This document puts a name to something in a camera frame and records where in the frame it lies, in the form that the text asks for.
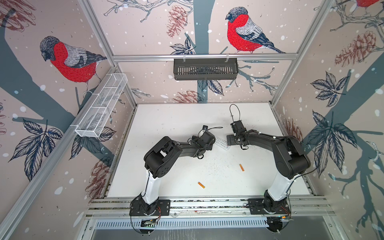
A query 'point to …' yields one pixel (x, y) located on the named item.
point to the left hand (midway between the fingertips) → (204, 140)
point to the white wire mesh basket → (92, 123)
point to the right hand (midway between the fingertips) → (235, 141)
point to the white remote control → (221, 143)
